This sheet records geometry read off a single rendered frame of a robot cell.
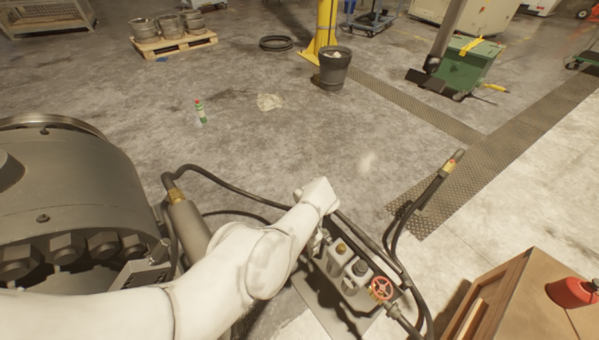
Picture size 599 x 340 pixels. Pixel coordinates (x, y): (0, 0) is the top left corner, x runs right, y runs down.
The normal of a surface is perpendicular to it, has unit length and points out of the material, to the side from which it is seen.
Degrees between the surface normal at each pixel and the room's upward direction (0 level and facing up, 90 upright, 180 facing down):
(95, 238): 11
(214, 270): 26
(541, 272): 0
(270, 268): 63
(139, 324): 57
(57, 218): 33
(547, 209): 0
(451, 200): 0
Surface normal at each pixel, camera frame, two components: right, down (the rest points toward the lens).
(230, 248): -0.11, -0.94
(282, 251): 0.90, -0.07
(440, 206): 0.01, -0.72
